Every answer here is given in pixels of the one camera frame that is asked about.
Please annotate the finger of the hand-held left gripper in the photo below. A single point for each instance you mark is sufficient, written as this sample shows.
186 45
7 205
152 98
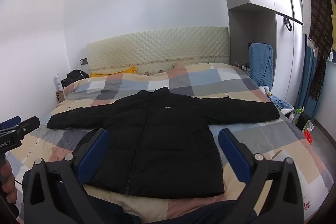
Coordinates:
10 123
29 124

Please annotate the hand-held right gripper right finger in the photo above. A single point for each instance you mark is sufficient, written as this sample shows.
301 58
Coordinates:
235 157

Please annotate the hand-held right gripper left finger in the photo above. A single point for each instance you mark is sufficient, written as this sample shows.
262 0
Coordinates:
95 153

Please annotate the black puffer jacket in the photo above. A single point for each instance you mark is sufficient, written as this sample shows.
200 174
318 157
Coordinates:
162 140

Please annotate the person's left hand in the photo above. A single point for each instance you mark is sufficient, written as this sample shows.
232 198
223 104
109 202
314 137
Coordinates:
6 182

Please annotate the wooden nightstand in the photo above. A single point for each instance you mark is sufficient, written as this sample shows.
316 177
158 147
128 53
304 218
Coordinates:
59 96

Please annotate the checked patchwork duvet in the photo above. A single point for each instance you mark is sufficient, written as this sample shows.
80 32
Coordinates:
275 140

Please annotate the white spray bottle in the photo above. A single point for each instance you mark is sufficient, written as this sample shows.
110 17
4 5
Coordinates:
58 82

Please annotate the person's dark trousers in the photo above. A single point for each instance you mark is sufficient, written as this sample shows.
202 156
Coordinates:
210 213

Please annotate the black bag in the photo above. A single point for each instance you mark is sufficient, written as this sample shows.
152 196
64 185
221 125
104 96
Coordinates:
74 76

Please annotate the crumpled blue cloth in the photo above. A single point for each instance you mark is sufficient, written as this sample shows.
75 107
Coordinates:
281 102

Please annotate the small plush toy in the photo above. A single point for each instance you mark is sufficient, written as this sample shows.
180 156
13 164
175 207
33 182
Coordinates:
267 90

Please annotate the red plastic bag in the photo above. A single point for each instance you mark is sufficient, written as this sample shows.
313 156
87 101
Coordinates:
308 136

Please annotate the yellow pillow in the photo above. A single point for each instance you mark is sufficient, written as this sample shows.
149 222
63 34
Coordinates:
123 72

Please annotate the row of small bottles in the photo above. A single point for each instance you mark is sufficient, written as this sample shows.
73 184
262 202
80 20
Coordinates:
242 66

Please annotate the blue knitted chair cover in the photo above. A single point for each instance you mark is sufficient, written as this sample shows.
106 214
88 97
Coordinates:
258 64

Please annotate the floral cream pillow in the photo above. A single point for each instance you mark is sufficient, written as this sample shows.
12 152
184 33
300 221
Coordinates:
155 71

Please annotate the blue curtain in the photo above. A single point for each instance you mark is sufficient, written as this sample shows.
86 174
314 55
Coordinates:
312 87

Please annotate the yellow hanging garment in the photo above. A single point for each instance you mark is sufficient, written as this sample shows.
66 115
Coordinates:
334 39

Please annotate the wall socket with white charger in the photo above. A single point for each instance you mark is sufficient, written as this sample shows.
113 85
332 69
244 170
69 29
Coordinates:
83 62

